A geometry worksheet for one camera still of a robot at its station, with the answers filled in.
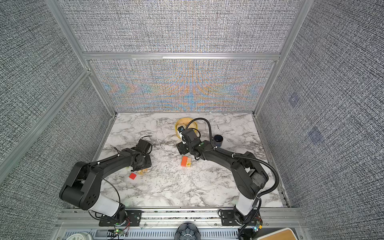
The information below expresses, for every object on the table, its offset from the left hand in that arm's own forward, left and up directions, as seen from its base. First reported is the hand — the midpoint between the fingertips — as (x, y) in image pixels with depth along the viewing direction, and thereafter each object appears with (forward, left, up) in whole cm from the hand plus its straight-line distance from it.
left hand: (147, 165), depth 92 cm
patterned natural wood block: (-5, +3, +1) cm, 6 cm away
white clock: (-35, +24, +4) cm, 42 cm away
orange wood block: (+1, -23, +1) cm, 23 cm away
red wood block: (-7, +8, 0) cm, 10 cm away
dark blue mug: (+13, -45, +5) cm, 47 cm away
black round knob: (-35, -23, +2) cm, 42 cm away
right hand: (+9, -23, +11) cm, 26 cm away
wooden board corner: (-39, -66, +5) cm, 77 cm away
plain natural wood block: (0, -26, +1) cm, 26 cm away
